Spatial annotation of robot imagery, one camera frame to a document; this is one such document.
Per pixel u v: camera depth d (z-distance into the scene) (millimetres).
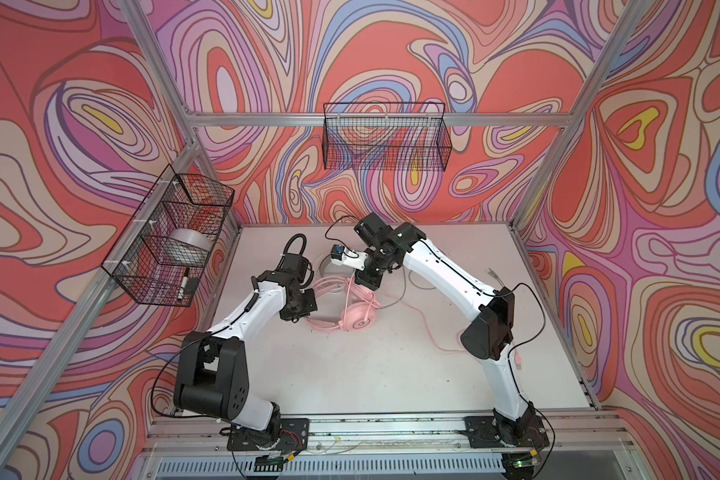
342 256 719
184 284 720
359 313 779
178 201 741
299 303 740
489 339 554
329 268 1046
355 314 779
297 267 708
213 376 430
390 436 750
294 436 725
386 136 959
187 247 708
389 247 593
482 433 732
